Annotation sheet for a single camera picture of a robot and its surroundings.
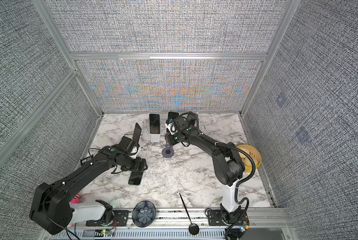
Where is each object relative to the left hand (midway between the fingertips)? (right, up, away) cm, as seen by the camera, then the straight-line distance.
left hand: (141, 168), depth 82 cm
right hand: (+15, +15, +11) cm, 24 cm away
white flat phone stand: (+4, +15, +23) cm, 28 cm away
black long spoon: (+27, -25, -11) cm, 39 cm away
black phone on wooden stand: (+16, +30, +15) cm, 37 cm away
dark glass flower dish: (+3, -21, -7) cm, 22 cm away
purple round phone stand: (+13, +6, +16) cm, 22 cm away
